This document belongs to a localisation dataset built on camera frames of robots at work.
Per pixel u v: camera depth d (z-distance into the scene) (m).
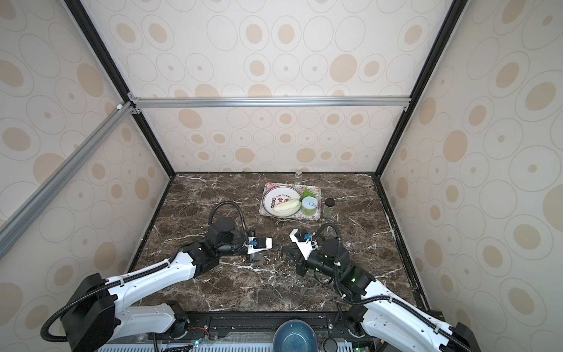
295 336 0.71
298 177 1.12
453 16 0.69
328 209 0.97
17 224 0.52
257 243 0.59
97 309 0.40
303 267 0.64
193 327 0.73
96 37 0.73
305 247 0.62
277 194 1.10
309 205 1.00
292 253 0.71
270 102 0.95
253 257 0.65
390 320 0.49
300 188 1.13
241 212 1.04
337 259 0.53
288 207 1.00
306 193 1.00
